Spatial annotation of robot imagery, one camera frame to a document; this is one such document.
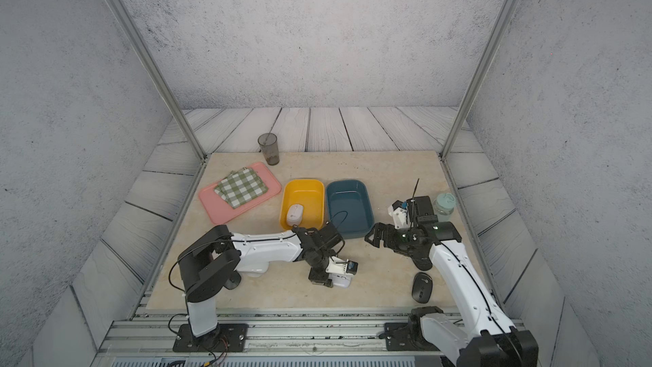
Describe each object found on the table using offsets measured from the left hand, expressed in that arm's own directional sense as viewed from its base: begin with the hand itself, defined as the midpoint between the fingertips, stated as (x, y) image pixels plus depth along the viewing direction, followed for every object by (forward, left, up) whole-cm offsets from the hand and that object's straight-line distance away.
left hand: (336, 276), depth 85 cm
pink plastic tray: (+27, +47, 0) cm, 54 cm away
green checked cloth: (+38, +39, +1) cm, 55 cm away
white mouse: (+23, +15, +3) cm, 27 cm away
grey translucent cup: (+55, +29, +10) cm, 63 cm away
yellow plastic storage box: (+35, +11, 0) cm, 36 cm away
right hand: (+5, -13, +15) cm, 20 cm away
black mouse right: (-5, -27, +2) cm, 27 cm away
